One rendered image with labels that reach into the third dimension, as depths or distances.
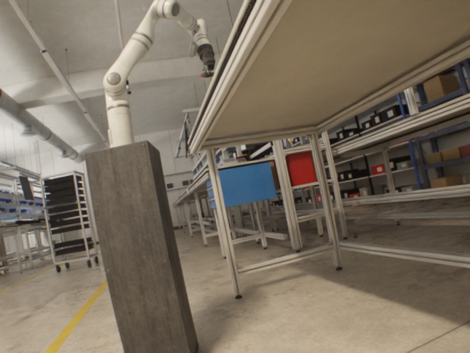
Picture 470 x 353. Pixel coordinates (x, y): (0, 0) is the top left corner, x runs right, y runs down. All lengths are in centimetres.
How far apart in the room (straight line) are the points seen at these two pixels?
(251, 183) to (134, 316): 214
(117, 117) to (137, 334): 81
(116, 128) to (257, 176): 204
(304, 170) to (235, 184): 74
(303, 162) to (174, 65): 451
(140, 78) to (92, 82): 100
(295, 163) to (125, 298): 246
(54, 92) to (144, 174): 624
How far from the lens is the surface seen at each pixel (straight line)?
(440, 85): 535
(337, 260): 228
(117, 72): 137
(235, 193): 308
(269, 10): 67
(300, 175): 334
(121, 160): 120
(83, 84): 723
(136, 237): 118
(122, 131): 130
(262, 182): 315
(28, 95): 750
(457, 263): 153
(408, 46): 128
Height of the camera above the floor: 58
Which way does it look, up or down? 3 degrees up
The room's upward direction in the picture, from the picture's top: 11 degrees counter-clockwise
